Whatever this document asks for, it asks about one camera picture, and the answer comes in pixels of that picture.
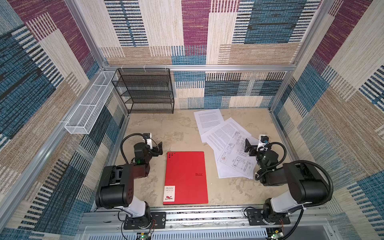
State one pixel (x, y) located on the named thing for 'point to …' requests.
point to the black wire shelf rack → (145, 90)
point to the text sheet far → (206, 119)
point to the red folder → (185, 178)
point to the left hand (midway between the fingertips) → (153, 140)
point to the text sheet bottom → (225, 171)
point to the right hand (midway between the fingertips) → (254, 140)
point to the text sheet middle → (218, 137)
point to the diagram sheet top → (234, 156)
